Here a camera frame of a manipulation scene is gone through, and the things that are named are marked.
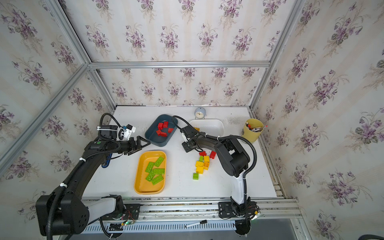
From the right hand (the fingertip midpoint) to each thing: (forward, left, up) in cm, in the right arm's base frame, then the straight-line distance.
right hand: (186, 146), depth 97 cm
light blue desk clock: (+24, -10, +7) cm, 27 cm away
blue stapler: (-18, +38, +18) cm, 46 cm away
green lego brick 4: (-22, +17, +1) cm, 27 cm away
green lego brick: (-14, +22, 0) cm, 26 cm away
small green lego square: (-9, -9, +1) cm, 13 cm away
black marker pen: (-42, -8, 0) cm, 43 cm away
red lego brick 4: (+17, +15, +2) cm, 23 cm away
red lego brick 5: (-8, -16, +2) cm, 18 cm away
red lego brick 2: (+13, +11, +2) cm, 17 cm away
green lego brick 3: (-20, +21, +1) cm, 28 cm away
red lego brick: (+9, +17, +2) cm, 19 cm away
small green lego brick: (-20, -5, +1) cm, 21 cm away
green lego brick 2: (-10, +17, 0) cm, 20 cm away
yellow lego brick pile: (-15, -8, 0) cm, 17 cm away
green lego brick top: (-17, +16, +1) cm, 23 cm away
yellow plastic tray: (-24, +25, -1) cm, 35 cm away
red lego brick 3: (+15, +19, +4) cm, 24 cm away
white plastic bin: (+16, -19, +1) cm, 25 cm away
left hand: (-9, +22, +18) cm, 29 cm away
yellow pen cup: (+6, -42, +11) cm, 44 cm away
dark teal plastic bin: (+9, +24, +1) cm, 26 cm away
